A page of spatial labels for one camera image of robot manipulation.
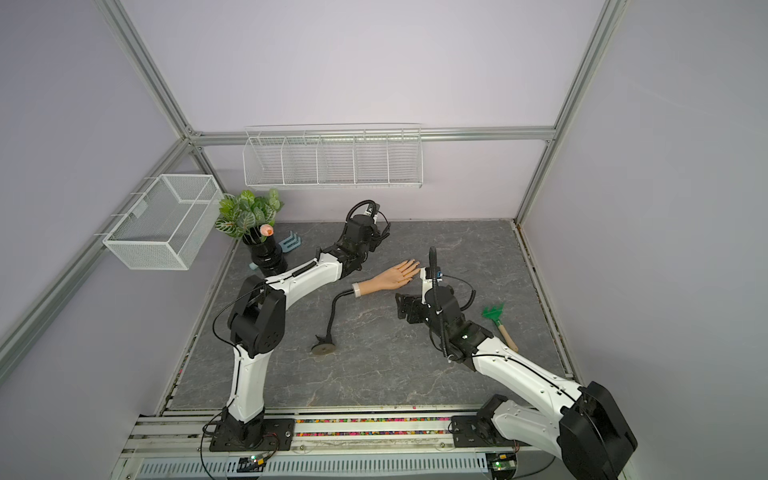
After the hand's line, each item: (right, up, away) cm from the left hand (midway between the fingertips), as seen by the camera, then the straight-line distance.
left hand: (367, 223), depth 95 cm
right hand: (+13, -20, -13) cm, 27 cm away
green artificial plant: (-36, +2, -5) cm, 36 cm away
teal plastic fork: (-32, -6, +20) cm, 38 cm away
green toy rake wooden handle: (+41, -29, 0) cm, 50 cm away
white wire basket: (-56, -2, -12) cm, 57 cm away
